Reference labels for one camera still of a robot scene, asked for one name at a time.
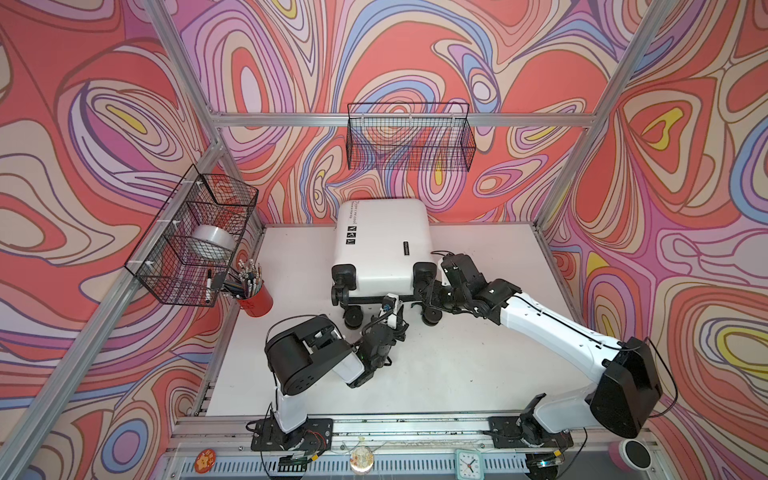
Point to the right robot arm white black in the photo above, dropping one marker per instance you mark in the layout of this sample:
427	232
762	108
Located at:
623	385

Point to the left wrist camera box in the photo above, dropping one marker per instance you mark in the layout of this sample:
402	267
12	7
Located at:
390	308

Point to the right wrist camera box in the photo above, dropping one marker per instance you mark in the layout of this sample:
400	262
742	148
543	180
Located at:
461	272

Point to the black wire basket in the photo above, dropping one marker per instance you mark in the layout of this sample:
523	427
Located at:
187	255
410	136

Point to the back black wire basket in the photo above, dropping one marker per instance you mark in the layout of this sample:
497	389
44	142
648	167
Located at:
410	136

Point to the red pen cup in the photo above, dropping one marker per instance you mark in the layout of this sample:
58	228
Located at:
259	304

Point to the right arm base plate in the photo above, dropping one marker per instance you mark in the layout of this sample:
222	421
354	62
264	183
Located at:
524	432

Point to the small teal clock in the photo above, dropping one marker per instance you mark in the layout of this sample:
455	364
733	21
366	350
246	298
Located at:
469	465

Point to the left black wire basket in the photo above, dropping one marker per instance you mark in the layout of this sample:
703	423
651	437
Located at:
187	255

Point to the round clear badge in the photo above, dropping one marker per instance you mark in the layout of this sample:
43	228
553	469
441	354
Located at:
361	460

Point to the red round sticker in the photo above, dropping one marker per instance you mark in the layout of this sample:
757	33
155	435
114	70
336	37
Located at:
205	461

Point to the black suitcase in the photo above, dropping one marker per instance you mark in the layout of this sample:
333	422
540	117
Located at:
382	247

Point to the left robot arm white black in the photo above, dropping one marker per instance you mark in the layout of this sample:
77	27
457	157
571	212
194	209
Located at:
300	356

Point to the silver duct tape roll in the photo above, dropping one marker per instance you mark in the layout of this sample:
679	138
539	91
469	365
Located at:
212	243

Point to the pink tape roll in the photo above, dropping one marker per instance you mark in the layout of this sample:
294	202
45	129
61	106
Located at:
630	455

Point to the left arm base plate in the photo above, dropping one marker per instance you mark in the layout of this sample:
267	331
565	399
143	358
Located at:
314	436

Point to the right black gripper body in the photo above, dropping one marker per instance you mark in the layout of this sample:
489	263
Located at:
445	297

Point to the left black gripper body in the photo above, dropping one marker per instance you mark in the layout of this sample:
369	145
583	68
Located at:
397	336

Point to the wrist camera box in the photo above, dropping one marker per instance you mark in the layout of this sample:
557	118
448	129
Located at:
390	308
461	272

